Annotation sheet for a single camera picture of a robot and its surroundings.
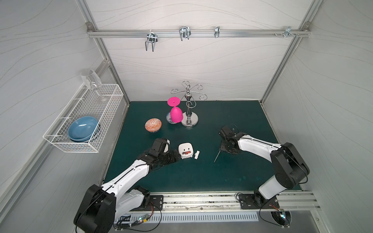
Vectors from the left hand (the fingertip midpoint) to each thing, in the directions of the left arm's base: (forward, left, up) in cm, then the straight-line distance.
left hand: (177, 157), depth 83 cm
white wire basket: (+18, +41, +25) cm, 52 cm away
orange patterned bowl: (+27, +20, -5) cm, 34 cm away
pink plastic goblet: (+22, +2, +13) cm, 26 cm away
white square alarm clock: (+6, -4, -3) cm, 8 cm away
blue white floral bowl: (+29, +9, 0) cm, 30 cm away
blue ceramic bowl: (0, +40, +29) cm, 49 cm away
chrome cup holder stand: (+33, -7, -5) cm, 34 cm away
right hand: (+10, -30, -4) cm, 32 cm away
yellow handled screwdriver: (+4, -24, -6) cm, 26 cm away
